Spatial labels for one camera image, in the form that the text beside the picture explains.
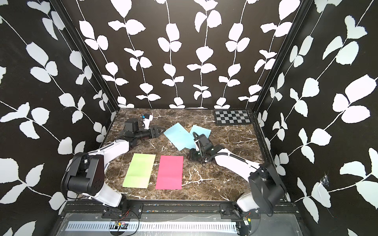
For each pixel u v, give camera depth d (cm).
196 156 75
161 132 85
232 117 114
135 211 72
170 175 86
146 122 81
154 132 80
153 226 70
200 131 109
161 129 88
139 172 90
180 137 104
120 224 70
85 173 46
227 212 73
